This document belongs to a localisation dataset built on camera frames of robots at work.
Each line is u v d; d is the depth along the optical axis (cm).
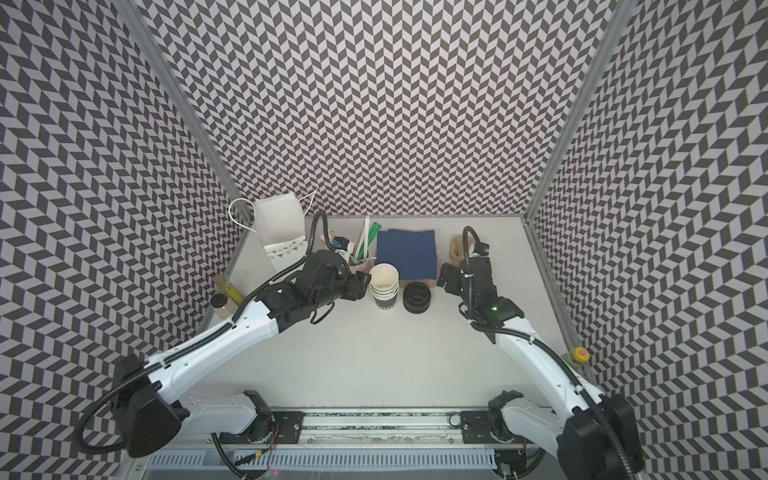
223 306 85
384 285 91
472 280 59
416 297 92
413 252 103
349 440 72
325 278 57
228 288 87
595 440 38
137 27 72
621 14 67
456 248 102
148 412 37
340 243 67
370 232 91
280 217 93
